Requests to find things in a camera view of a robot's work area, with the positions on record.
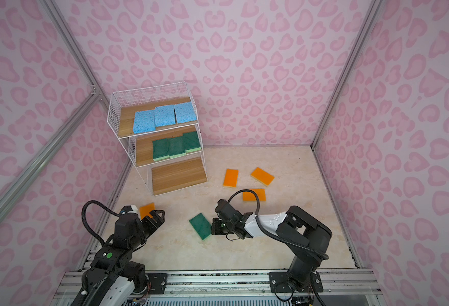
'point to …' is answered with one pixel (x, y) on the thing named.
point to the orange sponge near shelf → (231, 178)
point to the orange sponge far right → (263, 176)
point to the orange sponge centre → (247, 196)
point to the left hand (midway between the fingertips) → (159, 214)
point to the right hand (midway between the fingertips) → (210, 228)
